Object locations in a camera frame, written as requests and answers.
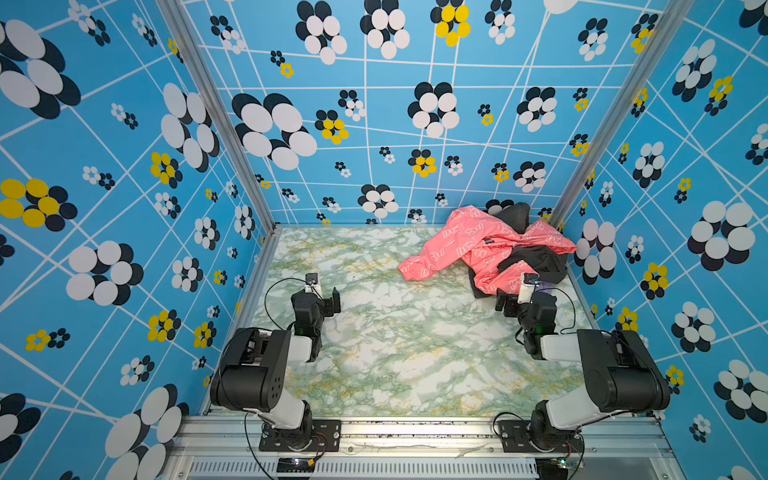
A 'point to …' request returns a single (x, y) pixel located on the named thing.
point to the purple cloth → (545, 286)
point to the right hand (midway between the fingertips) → (517, 290)
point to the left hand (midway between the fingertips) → (321, 288)
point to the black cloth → (547, 264)
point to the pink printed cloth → (474, 238)
